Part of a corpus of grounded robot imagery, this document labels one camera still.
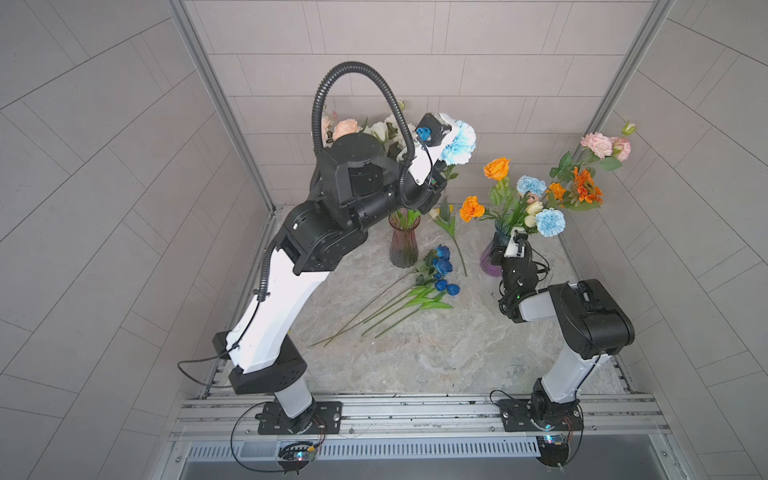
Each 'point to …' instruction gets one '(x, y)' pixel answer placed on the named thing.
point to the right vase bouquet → (528, 205)
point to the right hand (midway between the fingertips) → (506, 230)
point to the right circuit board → (553, 449)
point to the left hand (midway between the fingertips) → (455, 150)
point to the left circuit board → (295, 456)
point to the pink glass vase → (404, 245)
